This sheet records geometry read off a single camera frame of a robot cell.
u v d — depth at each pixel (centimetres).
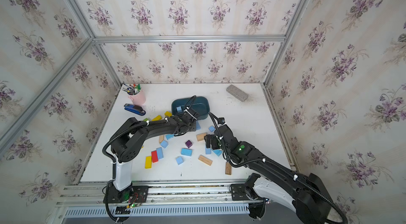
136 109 102
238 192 73
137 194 72
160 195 74
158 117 101
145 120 56
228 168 80
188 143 88
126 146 50
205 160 84
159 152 86
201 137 91
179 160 83
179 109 102
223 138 59
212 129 96
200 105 105
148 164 82
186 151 87
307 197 39
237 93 111
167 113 100
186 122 74
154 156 84
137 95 99
